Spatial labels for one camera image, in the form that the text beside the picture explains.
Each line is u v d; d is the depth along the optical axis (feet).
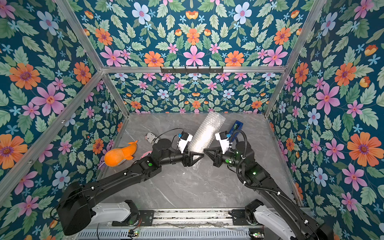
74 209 1.31
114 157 2.85
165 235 2.51
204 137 2.20
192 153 2.06
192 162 2.09
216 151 2.02
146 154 3.07
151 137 3.33
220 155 1.93
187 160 2.06
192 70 3.05
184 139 2.09
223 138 1.98
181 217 2.46
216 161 1.93
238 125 3.43
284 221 1.71
